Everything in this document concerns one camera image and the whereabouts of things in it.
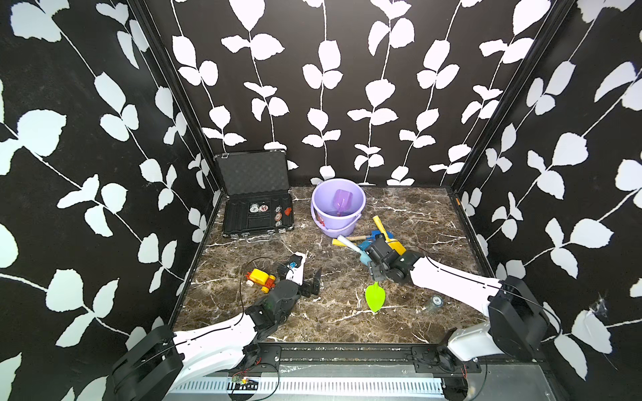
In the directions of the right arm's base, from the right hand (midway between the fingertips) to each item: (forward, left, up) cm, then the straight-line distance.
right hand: (378, 262), depth 88 cm
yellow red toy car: (-6, +40, -1) cm, 41 cm away
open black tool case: (+32, +51, -3) cm, 60 cm away
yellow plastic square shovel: (+13, -9, -8) cm, 17 cm away
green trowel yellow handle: (-10, +1, -6) cm, 12 cm away
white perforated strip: (-36, +21, -7) cm, 42 cm away
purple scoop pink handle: (+28, +12, +2) cm, 31 cm away
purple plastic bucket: (+14, +20, +10) cm, 26 cm away
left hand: (-3, +24, +6) cm, 25 cm away
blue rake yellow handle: (+11, +15, -4) cm, 19 cm away
